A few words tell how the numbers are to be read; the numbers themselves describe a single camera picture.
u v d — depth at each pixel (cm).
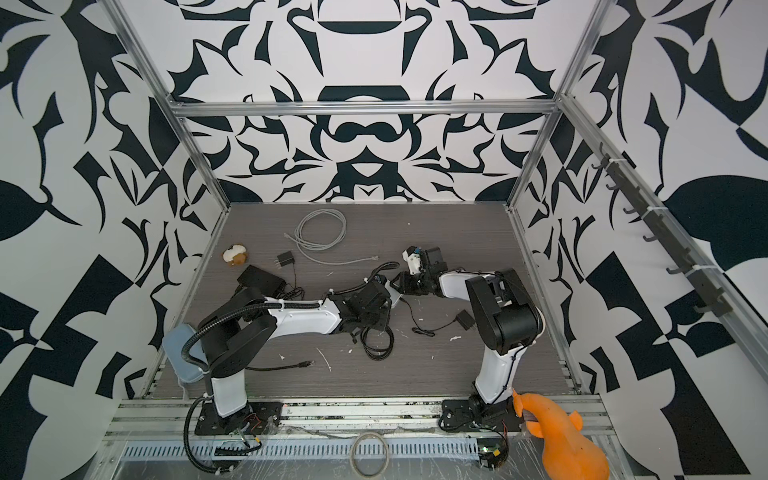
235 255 102
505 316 50
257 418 73
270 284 101
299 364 82
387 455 69
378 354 85
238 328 52
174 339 88
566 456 65
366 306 70
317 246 108
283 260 102
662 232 55
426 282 79
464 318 89
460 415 75
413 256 91
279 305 53
